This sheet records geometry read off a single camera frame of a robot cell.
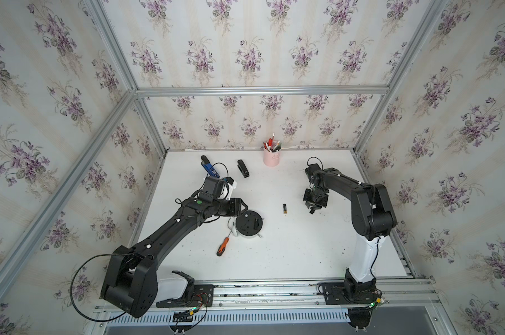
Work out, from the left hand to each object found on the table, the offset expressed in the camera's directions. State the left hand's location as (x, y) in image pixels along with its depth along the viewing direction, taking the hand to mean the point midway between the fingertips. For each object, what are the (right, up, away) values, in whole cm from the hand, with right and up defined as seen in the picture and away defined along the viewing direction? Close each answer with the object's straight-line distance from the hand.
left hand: (245, 208), depth 81 cm
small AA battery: (+18, -3, +15) cm, 23 cm away
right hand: (+31, -2, +16) cm, 35 cm away
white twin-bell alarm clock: (+2, -8, +6) cm, 10 cm away
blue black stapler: (-21, +17, +29) cm, 40 cm away
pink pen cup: (+13, +22, +26) cm, 37 cm away
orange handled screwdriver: (-10, -17, +1) cm, 19 cm away
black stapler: (-2, +16, +28) cm, 32 cm away
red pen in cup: (+12, +30, +26) cm, 42 cm away
